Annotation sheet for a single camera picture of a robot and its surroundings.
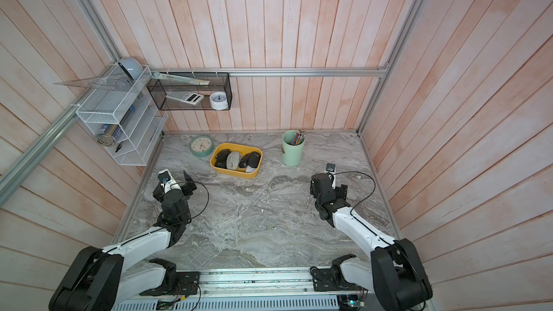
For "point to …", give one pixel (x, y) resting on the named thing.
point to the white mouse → (249, 169)
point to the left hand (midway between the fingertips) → (176, 178)
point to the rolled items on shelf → (110, 134)
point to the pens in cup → (299, 137)
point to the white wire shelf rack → (110, 104)
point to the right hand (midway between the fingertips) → (329, 181)
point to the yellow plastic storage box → (243, 150)
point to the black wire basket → (219, 82)
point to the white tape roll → (218, 101)
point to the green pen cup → (292, 155)
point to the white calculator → (187, 97)
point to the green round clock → (201, 146)
